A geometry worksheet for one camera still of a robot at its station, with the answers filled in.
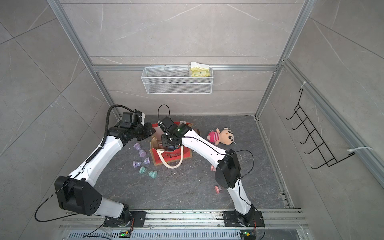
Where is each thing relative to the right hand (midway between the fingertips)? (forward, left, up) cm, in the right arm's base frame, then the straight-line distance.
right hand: (168, 141), depth 84 cm
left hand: (+5, +6, +7) cm, 10 cm away
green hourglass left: (-14, +10, -14) cm, 22 cm away
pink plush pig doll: (+10, -36, -10) cm, 38 cm away
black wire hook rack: (-15, -71, +13) cm, 74 cm away
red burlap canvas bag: (-11, +2, +2) cm, 11 cm away
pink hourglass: (-11, -26, -14) cm, 31 cm away
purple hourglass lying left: (-7, +21, -14) cm, 26 cm away
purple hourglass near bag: (0, +19, -13) cm, 23 cm away
